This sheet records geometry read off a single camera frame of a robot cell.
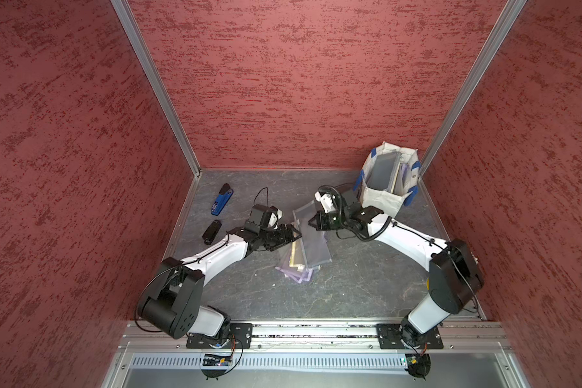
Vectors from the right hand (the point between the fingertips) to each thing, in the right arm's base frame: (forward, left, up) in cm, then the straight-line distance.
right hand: (310, 226), depth 84 cm
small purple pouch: (-14, +4, -12) cm, 19 cm away
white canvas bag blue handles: (+16, -39, +3) cm, 42 cm away
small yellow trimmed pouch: (-7, +5, -11) cm, 14 cm away
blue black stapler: (+26, +38, -12) cm, 47 cm away
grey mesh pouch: (-5, -1, -2) cm, 5 cm away
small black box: (+5, +41, -12) cm, 43 cm away
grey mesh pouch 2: (+27, -33, -2) cm, 43 cm away
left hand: (-4, +6, -4) cm, 8 cm away
